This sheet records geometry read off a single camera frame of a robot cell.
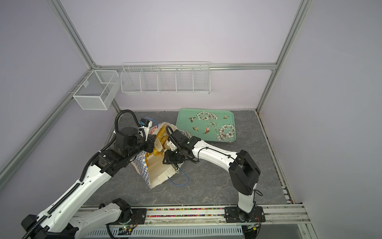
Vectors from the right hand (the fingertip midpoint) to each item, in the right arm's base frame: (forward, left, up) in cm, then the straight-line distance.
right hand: (166, 163), depth 79 cm
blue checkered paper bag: (-1, +6, -5) cm, 9 cm away
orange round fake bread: (+11, +10, -9) cm, 18 cm away
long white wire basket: (+53, +4, +19) cm, 57 cm away
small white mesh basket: (+46, +50, +14) cm, 69 cm away
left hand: (+7, +4, +15) cm, 17 cm away
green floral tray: (+37, -26, -13) cm, 47 cm away
